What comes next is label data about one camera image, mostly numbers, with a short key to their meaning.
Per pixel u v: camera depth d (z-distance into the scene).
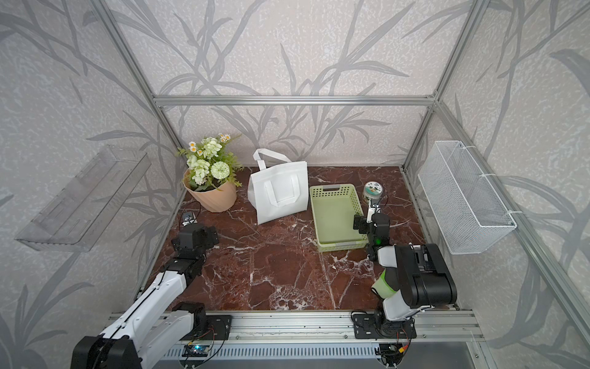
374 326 0.73
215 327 0.74
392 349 0.75
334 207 1.04
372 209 0.83
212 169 0.81
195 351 0.71
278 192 0.89
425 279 0.45
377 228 0.71
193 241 0.63
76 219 0.65
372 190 1.02
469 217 0.59
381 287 0.83
